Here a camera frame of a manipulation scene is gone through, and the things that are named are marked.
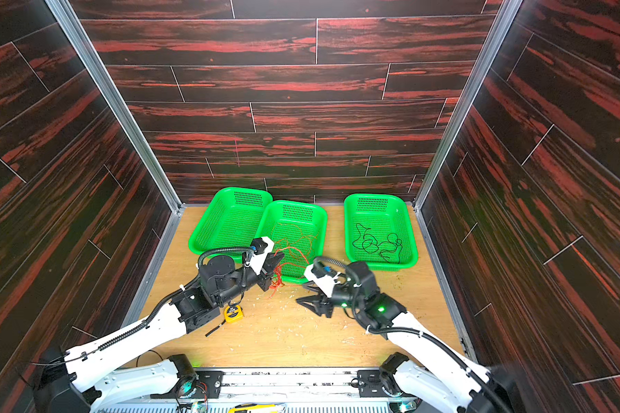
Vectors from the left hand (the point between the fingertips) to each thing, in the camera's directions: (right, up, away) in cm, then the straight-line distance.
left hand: (283, 255), depth 70 cm
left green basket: (-29, +12, +46) cm, 55 cm away
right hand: (+6, -9, +4) cm, 12 cm away
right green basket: (+38, +6, +42) cm, 57 cm away
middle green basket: (+3, +6, +42) cm, 42 cm away
